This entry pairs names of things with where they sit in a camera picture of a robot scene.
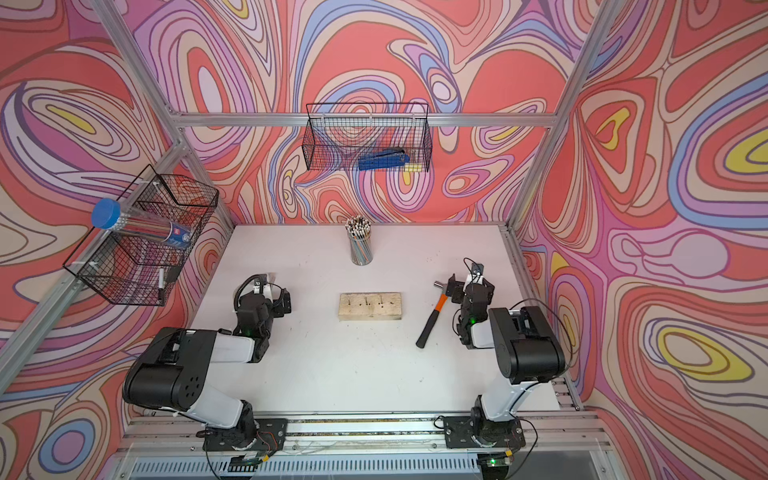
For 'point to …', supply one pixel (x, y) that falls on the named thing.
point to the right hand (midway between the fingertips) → (468, 283)
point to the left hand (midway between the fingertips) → (272, 290)
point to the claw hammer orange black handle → (433, 317)
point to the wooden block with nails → (370, 306)
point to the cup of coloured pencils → (358, 229)
